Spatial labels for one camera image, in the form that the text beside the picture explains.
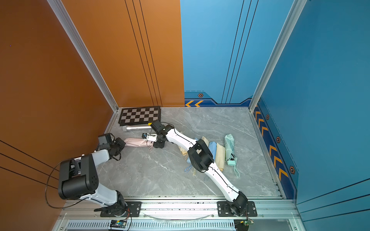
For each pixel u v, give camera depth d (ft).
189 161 2.92
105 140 2.42
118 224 2.37
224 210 2.38
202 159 2.07
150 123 3.56
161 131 2.56
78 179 1.48
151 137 2.85
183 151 3.01
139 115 3.67
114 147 2.70
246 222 2.27
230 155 2.92
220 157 2.91
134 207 2.44
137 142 3.11
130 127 3.39
